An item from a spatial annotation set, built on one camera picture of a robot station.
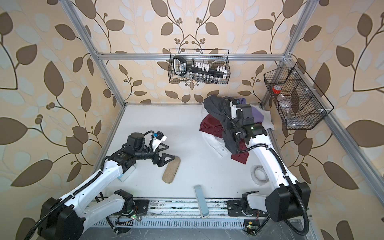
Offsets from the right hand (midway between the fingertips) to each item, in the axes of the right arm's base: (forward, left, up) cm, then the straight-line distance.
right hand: (231, 119), depth 79 cm
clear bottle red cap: (+18, -30, +4) cm, 35 cm away
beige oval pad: (-18, +34, -23) cm, 45 cm away
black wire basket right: (+2, -35, +8) cm, 36 cm away
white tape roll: (-22, -17, -25) cm, 37 cm away
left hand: (-14, +32, -8) cm, 36 cm away
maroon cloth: (+13, +7, -23) cm, 27 cm away
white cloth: (0, +4, -25) cm, 26 cm away
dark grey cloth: (+7, +9, +4) cm, 12 cm away
